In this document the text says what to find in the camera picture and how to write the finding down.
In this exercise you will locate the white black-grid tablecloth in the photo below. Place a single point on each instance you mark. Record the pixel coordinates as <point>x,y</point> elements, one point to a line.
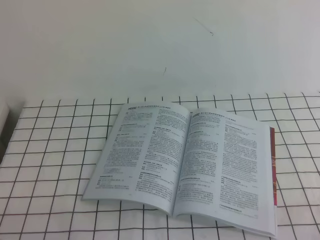
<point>56,143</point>

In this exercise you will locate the white paperback catalogue book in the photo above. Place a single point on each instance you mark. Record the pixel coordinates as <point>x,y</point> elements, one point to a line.
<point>207,162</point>

